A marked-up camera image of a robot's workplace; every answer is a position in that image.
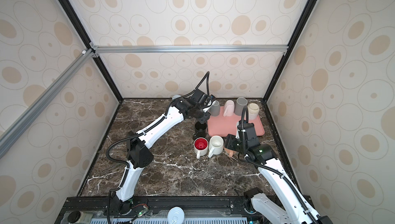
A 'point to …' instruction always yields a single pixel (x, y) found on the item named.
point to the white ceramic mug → (215, 146)
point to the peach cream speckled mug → (230, 153)
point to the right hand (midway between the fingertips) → (228, 139)
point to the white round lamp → (176, 216)
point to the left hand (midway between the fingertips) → (210, 112)
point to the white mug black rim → (200, 147)
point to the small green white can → (176, 96)
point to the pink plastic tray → (226, 126)
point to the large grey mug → (240, 103)
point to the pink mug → (229, 108)
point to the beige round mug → (253, 110)
